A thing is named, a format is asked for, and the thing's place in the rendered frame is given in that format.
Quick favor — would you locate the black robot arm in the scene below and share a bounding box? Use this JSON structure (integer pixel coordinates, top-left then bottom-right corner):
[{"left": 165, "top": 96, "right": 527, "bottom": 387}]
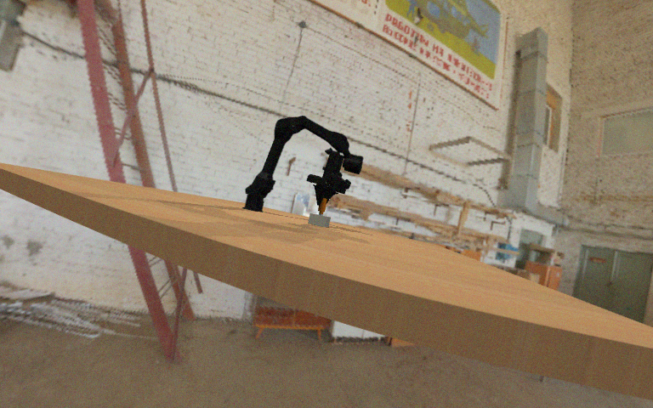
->
[{"left": 243, "top": 116, "right": 364, "bottom": 212}]

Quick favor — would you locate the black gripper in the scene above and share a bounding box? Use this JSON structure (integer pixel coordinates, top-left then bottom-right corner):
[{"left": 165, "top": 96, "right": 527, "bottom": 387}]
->
[{"left": 306, "top": 165, "right": 346, "bottom": 206}]

